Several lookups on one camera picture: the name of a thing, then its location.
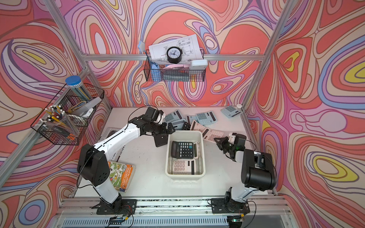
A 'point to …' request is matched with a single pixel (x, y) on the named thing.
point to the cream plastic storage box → (189, 136)
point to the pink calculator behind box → (196, 126)
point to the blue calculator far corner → (231, 111)
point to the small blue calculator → (179, 124)
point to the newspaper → (106, 132)
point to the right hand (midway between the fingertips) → (214, 141)
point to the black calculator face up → (182, 150)
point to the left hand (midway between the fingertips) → (171, 130)
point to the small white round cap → (239, 106)
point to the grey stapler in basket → (88, 109)
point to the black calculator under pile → (186, 126)
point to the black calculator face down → (160, 139)
